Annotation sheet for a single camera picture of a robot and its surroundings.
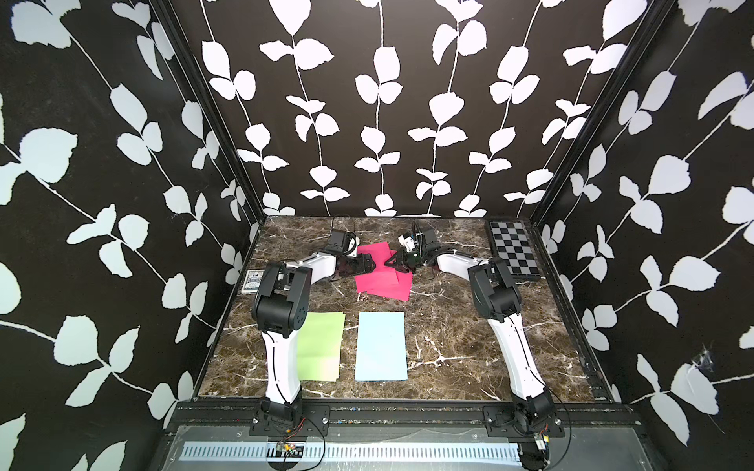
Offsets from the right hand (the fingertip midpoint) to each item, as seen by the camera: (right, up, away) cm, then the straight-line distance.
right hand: (384, 260), depth 104 cm
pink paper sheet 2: (+1, -8, -2) cm, 8 cm away
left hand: (-5, -1, -1) cm, 5 cm away
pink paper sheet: (-2, +2, +8) cm, 8 cm away
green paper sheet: (-20, -25, -15) cm, 35 cm away
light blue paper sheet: (-1, -26, -15) cm, 30 cm away
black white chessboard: (+49, +7, +7) cm, 50 cm away
